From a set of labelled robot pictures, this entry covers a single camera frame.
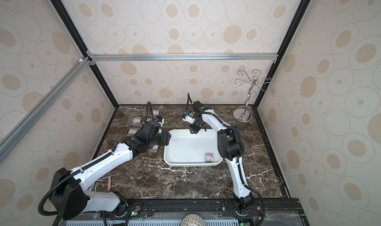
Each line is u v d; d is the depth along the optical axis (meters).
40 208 0.39
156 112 1.13
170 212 0.73
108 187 0.79
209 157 0.89
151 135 0.62
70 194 0.39
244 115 1.11
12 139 0.52
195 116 0.78
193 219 0.69
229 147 0.60
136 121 1.07
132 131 1.02
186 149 0.96
